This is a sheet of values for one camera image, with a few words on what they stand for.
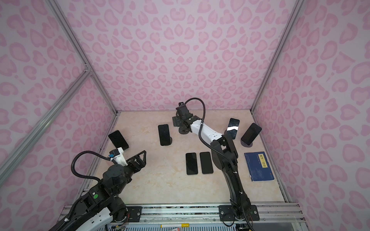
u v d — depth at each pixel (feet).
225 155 1.89
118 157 2.10
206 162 2.98
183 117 2.48
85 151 1.73
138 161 2.13
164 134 3.12
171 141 3.28
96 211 1.61
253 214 2.39
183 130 3.50
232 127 3.30
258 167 2.90
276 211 2.46
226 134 1.95
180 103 2.85
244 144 3.11
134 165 2.09
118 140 2.94
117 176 1.71
